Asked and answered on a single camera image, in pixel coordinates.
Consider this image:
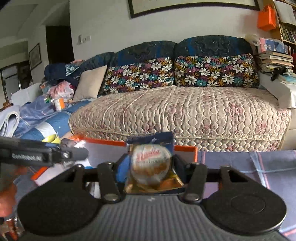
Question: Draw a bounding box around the blue cookie snack bag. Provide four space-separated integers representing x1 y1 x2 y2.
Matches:
125 132 184 194

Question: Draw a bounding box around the blue striped blanket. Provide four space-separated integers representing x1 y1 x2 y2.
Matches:
13 95 90 141

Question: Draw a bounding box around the orange cardboard box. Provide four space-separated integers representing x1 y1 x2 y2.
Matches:
31 134 199 187

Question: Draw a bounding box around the pink quilted sofa cover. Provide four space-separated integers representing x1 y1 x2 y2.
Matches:
69 85 292 152

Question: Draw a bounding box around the dark blue sofa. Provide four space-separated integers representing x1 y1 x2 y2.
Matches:
44 35 253 87

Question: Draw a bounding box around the beige pillow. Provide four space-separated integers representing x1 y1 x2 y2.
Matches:
73 65 107 101

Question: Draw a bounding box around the left floral cushion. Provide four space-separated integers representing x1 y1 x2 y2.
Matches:
102 57 174 95

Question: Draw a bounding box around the floral cushion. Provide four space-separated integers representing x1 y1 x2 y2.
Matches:
102 57 174 95
174 54 259 88

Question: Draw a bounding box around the right floral cushion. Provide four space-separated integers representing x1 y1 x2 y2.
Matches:
174 54 259 88

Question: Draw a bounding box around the stack of books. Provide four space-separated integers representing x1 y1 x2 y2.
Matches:
256 51 294 73

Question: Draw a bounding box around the orange paper bag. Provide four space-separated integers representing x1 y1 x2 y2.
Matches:
257 4 276 32

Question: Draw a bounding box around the wooden bookshelf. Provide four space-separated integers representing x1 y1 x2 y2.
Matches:
270 1 295 55

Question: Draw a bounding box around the framed wall picture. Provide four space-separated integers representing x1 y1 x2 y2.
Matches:
29 43 42 70

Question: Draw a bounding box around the large framed wall art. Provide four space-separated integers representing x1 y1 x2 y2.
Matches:
128 0 260 18

